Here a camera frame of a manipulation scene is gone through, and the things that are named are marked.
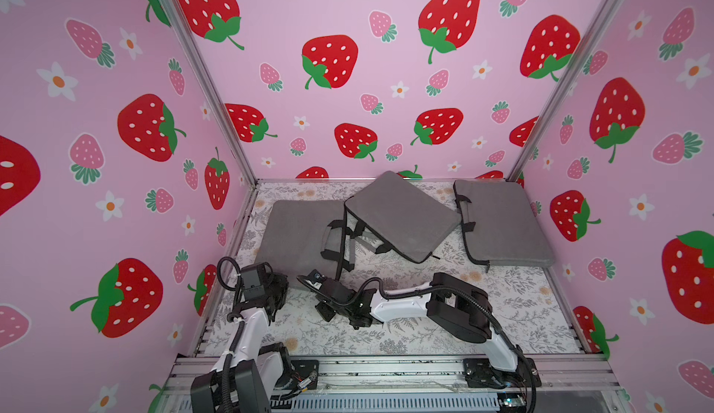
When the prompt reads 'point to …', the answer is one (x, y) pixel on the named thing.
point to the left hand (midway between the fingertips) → (287, 275)
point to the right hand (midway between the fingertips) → (311, 305)
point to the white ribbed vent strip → (388, 401)
